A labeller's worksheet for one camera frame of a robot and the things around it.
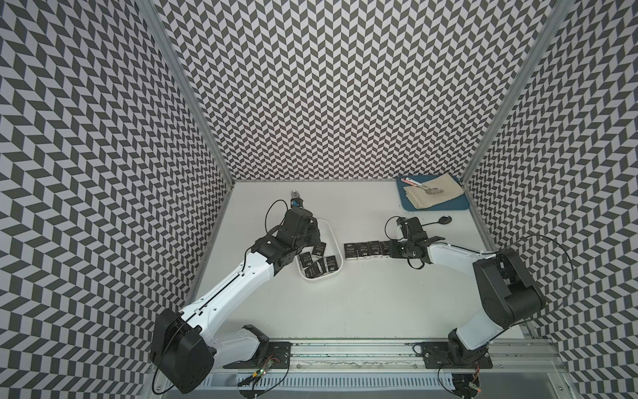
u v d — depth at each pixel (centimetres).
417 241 71
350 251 94
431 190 111
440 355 74
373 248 94
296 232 58
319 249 94
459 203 108
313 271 87
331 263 89
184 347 38
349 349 74
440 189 112
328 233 96
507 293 46
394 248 86
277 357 72
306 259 91
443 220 102
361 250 94
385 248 94
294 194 113
